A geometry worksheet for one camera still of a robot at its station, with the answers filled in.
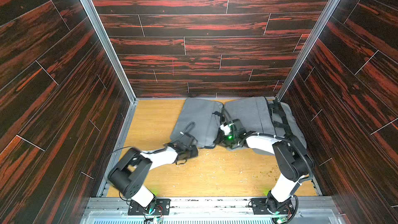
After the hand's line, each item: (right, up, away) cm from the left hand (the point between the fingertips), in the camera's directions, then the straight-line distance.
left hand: (197, 152), depth 92 cm
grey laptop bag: (+7, +16, +8) cm, 19 cm away
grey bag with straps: (+56, +18, +7) cm, 59 cm away
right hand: (+12, +7, +2) cm, 14 cm away
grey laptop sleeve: (+36, +24, +6) cm, 44 cm away
